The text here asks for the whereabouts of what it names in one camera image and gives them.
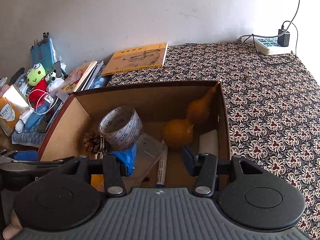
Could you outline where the blue patterned cloth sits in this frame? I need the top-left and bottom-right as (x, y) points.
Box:
(11, 130), (48, 148)

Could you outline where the blue folder with binder clips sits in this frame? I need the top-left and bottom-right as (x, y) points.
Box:
(29, 32), (56, 67)

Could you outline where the brown cardboard box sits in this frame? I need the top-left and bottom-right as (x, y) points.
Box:
(37, 80), (232, 195)

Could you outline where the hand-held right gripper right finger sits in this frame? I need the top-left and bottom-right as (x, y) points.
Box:
(182, 145), (266, 197)

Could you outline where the white power strip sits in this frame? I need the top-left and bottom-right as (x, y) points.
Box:
(252, 36), (293, 56)

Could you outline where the panda plush toy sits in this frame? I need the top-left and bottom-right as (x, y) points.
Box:
(45, 71), (65, 93)

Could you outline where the grey power strip cord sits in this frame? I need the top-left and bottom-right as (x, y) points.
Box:
(237, 34), (255, 43)

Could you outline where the pine cone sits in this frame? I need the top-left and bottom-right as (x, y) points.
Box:
(83, 131), (102, 153)

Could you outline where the clear plastic case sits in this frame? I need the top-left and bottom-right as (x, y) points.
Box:
(130, 134), (167, 180)

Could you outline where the yellow book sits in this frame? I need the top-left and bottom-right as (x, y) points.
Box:
(101, 42), (168, 76)

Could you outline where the person's left hand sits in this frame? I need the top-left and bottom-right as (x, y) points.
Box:
(5, 209), (24, 240)

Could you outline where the blue pencil case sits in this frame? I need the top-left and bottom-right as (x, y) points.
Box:
(25, 105), (48, 128)

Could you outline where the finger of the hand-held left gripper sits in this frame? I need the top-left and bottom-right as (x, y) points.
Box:
(0, 156), (75, 170)

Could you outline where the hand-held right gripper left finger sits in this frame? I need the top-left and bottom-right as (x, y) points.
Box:
(59, 144), (138, 197)

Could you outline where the orange and white package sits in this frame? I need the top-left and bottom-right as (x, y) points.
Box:
(0, 84), (32, 135)

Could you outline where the white marker with blue cap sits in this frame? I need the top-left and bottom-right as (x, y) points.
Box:
(155, 144), (169, 188)

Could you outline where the printed clear tape roll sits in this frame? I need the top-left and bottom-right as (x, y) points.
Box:
(98, 106), (144, 152)

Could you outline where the black power adapter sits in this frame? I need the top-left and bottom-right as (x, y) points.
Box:
(278, 29), (290, 47)

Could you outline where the white and blue tube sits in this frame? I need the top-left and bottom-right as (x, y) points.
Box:
(199, 129), (219, 155)

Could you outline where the yellow card piece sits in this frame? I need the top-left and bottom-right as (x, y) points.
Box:
(90, 174), (105, 192)

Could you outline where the orange gourd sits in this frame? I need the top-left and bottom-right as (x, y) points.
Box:
(161, 81), (220, 152)

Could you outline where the black looped cable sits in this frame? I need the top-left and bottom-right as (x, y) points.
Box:
(250, 22), (299, 66)

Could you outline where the black smartphone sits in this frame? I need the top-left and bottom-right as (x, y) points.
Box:
(37, 100), (63, 133)

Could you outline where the stack of books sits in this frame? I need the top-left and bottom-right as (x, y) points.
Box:
(57, 60), (108, 94)

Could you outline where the green frog plush toy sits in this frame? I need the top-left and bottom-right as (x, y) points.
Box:
(26, 63), (50, 108)

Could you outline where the white charging cable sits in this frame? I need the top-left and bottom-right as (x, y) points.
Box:
(27, 91), (59, 113)

